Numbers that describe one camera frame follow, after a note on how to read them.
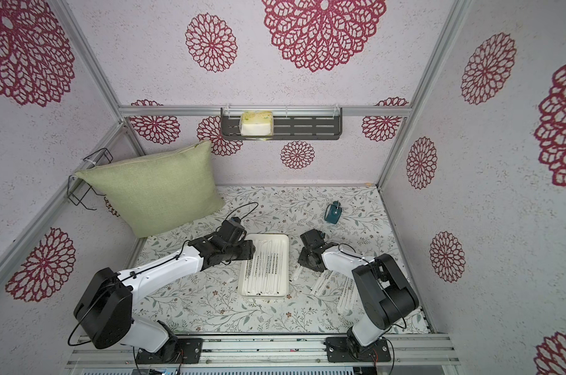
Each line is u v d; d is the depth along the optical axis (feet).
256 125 2.94
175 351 2.21
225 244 2.14
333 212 3.36
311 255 2.25
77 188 2.39
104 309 1.38
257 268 3.00
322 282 2.87
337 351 2.40
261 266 3.01
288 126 3.06
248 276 2.94
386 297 1.49
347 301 2.74
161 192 2.68
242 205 3.74
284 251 3.22
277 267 3.02
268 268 3.00
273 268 3.00
